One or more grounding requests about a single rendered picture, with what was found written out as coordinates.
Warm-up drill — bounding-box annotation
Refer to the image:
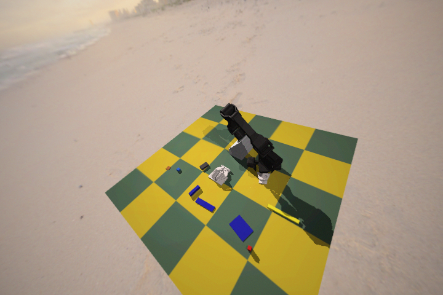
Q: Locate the blue rectangular block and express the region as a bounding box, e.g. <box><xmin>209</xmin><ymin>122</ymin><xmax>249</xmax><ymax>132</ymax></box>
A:
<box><xmin>189</xmin><ymin>185</ymin><xmax>200</xmax><ymax>196</ymax></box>

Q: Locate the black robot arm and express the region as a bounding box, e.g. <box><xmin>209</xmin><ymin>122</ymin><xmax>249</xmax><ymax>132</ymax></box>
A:
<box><xmin>220</xmin><ymin>103</ymin><xmax>283</xmax><ymax>173</ymax></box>

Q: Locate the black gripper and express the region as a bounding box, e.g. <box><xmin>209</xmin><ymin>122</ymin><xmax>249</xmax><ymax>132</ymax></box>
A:
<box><xmin>247</xmin><ymin>156</ymin><xmax>281</xmax><ymax>173</ymax></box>

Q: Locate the yellow long bar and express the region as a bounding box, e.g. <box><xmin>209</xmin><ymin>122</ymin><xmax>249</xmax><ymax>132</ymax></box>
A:
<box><xmin>267</xmin><ymin>204</ymin><xmax>300</xmax><ymax>224</ymax></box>

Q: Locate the blue flat plate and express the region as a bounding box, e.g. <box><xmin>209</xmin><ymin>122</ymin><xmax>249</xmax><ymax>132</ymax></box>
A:
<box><xmin>229</xmin><ymin>215</ymin><xmax>253</xmax><ymax>242</ymax></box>

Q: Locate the blue flat bar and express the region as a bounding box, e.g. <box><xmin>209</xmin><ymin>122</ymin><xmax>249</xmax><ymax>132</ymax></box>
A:
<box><xmin>195</xmin><ymin>198</ymin><xmax>215</xmax><ymax>212</ymax></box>

